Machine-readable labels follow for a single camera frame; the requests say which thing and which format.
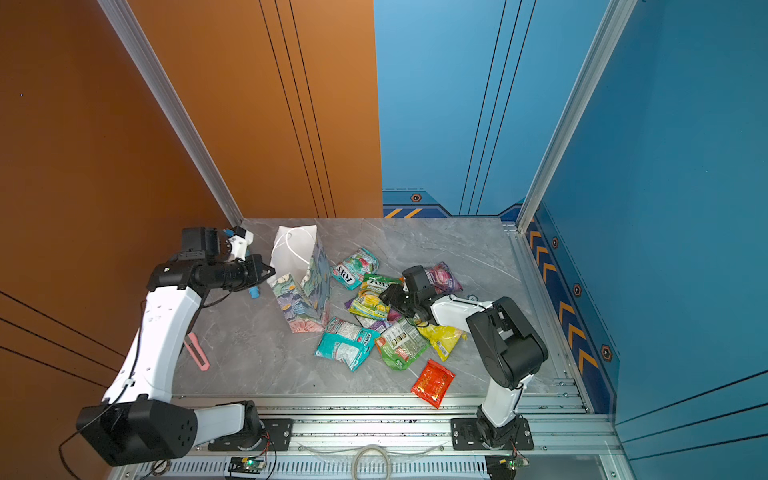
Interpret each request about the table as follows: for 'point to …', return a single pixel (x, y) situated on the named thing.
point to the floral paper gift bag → (301, 281)
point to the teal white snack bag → (346, 343)
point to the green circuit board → (248, 465)
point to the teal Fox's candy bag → (351, 271)
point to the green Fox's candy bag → (368, 301)
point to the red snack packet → (433, 382)
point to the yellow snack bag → (442, 338)
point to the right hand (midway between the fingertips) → (381, 300)
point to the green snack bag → (403, 344)
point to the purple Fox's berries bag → (442, 279)
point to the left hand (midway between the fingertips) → (273, 267)
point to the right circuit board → (503, 467)
